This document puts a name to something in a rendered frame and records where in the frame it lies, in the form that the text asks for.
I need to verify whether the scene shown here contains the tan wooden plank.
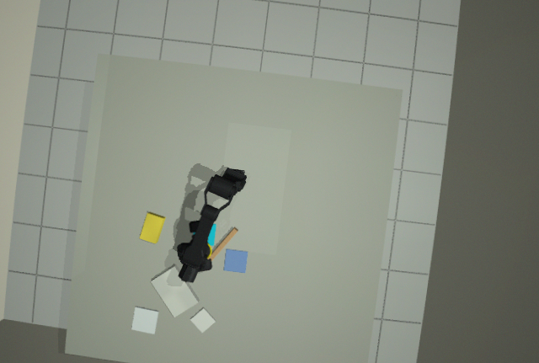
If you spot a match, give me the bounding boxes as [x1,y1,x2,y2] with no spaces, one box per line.
[208,227,238,260]

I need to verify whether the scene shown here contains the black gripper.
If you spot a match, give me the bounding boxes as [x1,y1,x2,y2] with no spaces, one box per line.
[189,221,213,271]

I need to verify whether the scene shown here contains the yellow rectangular block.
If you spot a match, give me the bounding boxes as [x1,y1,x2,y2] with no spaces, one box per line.
[140,211,166,243]

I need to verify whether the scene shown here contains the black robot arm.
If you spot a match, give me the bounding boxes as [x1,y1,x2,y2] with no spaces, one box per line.
[177,168,247,282]

